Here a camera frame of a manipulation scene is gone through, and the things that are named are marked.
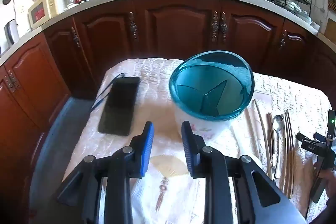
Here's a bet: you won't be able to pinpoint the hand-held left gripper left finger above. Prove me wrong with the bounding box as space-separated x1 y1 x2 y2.
54 121 155 224

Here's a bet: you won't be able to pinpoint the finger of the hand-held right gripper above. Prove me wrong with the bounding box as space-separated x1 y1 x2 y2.
296 132 328 154

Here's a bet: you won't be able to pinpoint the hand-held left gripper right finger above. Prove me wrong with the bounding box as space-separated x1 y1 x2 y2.
181 121 307 224

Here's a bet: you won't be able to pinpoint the brown wooden chopstick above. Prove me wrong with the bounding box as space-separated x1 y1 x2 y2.
267 113 276 161

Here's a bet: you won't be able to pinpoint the white utensil holder teal rim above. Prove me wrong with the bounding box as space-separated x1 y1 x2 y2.
169 50 255 140

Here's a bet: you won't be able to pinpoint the person's right hand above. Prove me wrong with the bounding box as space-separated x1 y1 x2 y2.
313 161 336 195

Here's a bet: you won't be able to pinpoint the metal spoon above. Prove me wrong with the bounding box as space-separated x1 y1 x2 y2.
272 114 284 179

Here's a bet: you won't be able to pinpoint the black smartphone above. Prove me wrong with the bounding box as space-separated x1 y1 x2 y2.
98 76 141 137

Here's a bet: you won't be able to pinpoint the white quilted tablecloth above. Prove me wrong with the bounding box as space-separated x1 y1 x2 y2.
62 57 334 224

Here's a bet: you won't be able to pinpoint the brown wooden base cabinets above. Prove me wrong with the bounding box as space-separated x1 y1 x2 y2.
0 0 336 140

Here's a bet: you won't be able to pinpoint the wooden board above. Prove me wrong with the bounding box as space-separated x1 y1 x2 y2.
324 17 336 39

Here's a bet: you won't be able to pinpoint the cream microwave oven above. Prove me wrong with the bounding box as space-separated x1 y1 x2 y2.
28 0 59 29

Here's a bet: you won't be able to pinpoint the white electric kettle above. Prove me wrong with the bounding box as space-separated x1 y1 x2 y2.
3 19 20 47

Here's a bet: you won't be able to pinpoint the blue phone lanyard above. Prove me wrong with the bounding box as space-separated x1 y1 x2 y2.
91 73 125 110

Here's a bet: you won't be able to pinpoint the ornate metal cabinet handle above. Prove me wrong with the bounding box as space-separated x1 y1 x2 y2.
211 11 220 42
279 30 287 49
71 27 81 48
220 12 228 42
128 12 138 39

